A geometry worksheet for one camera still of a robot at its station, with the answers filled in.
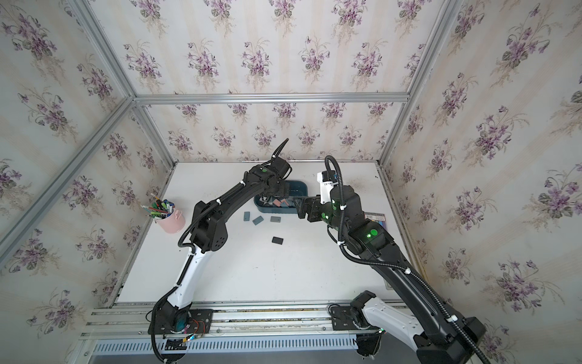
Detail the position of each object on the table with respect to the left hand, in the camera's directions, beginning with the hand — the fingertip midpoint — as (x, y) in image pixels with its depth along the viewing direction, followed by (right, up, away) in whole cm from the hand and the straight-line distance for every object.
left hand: (277, 192), depth 99 cm
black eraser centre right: (0, -20, -6) cm, 21 cm away
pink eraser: (+3, -4, +5) cm, 7 cm away
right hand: (+12, -1, -30) cm, 32 cm away
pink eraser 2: (-1, -5, +3) cm, 5 cm away
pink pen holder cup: (-41, -12, -10) cm, 44 cm away
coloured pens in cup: (-47, -6, -9) cm, 48 cm away
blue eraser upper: (-9, -12, 0) cm, 15 cm away
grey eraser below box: (-1, -12, 0) cm, 12 cm away
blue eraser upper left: (-14, -11, -1) cm, 18 cm away
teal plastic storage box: (+3, -6, +3) cm, 8 cm away
